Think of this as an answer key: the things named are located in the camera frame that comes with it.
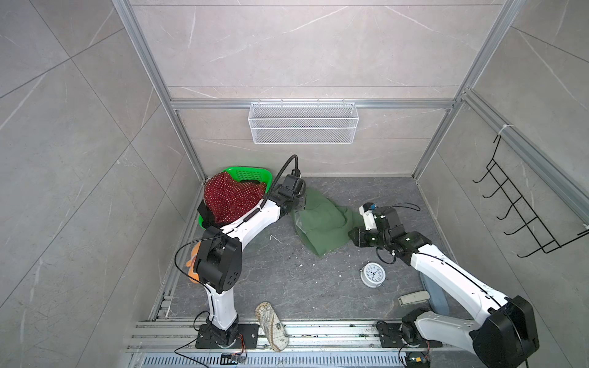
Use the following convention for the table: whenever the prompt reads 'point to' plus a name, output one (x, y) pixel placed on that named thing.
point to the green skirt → (321, 224)
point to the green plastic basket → (261, 174)
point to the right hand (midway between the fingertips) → (355, 233)
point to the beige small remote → (419, 297)
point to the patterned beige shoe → (272, 325)
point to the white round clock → (373, 274)
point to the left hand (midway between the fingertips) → (301, 194)
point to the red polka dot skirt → (226, 198)
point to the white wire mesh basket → (303, 123)
